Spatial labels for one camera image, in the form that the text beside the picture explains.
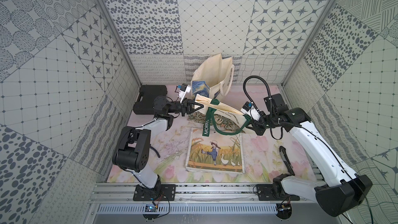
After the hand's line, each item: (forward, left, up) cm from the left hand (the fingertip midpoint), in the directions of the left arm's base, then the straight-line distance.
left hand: (206, 111), depth 71 cm
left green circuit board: (-35, +26, -30) cm, 53 cm away
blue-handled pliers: (-9, +29, -27) cm, 40 cm away
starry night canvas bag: (+44, -7, -15) cm, 47 cm away
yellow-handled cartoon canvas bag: (-9, -5, -28) cm, 30 cm away
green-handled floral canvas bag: (+4, -10, -13) cm, 17 cm away
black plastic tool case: (+32, +43, -24) cm, 59 cm away
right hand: (-3, -21, -8) cm, 23 cm away
